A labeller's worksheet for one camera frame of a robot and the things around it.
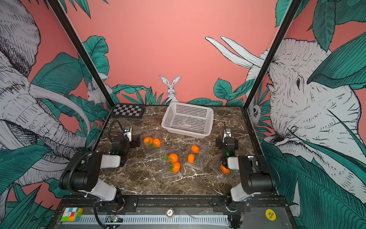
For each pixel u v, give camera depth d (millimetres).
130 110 1131
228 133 806
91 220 700
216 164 881
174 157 858
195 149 906
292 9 699
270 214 716
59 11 707
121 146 729
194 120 1108
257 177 453
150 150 884
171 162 859
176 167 820
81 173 443
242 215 686
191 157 866
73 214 666
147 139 936
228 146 713
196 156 906
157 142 929
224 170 816
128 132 820
